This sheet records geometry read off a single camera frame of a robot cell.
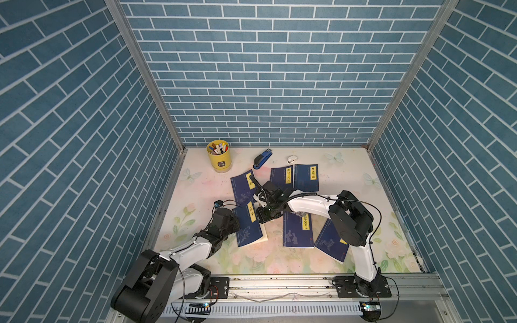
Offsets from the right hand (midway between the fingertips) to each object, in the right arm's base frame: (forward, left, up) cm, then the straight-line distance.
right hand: (259, 219), depth 91 cm
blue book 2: (+24, -10, +1) cm, 26 cm away
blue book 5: (-4, -17, 0) cm, 18 cm away
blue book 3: (+26, -22, +1) cm, 34 cm away
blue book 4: (-5, +3, +1) cm, 6 cm away
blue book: (+16, +10, +1) cm, 19 cm away
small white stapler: (+38, -15, +1) cm, 41 cm away
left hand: (-1, +8, 0) cm, 8 cm away
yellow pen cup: (+31, +24, +10) cm, 41 cm away
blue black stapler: (+34, +3, +2) cm, 34 cm away
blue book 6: (-8, -31, -1) cm, 32 cm away
